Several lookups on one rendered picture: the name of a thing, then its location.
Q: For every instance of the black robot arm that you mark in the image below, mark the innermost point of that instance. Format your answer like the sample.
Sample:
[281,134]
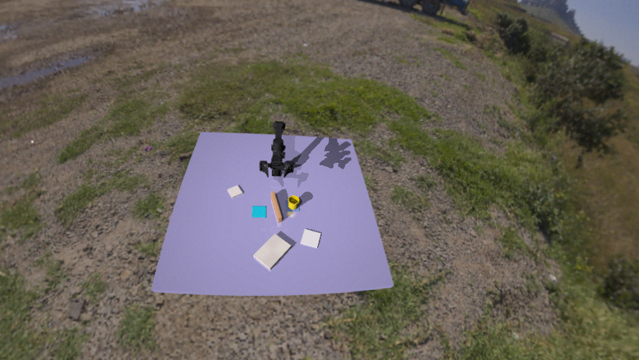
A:
[278,146]

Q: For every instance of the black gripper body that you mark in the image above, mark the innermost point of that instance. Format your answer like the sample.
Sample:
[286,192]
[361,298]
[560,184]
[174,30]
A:
[276,165]

